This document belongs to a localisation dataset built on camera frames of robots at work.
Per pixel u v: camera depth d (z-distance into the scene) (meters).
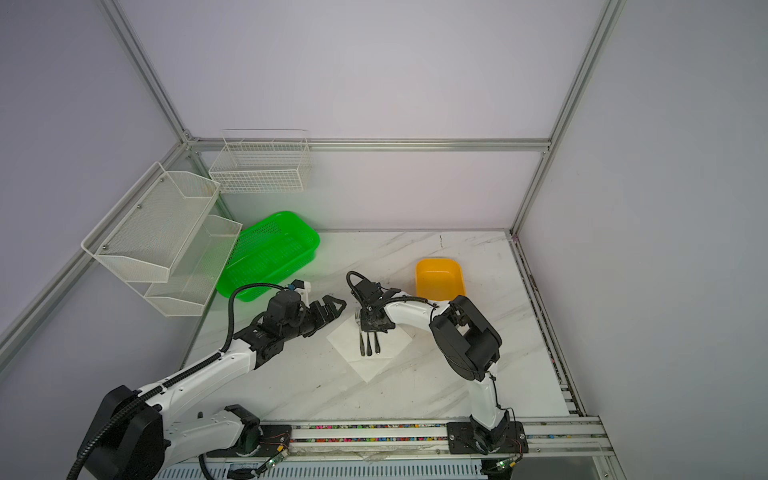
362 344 0.90
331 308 0.74
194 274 0.93
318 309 0.73
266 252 1.14
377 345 0.90
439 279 1.05
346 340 0.91
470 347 0.50
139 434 0.39
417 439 0.75
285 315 0.64
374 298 0.74
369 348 0.90
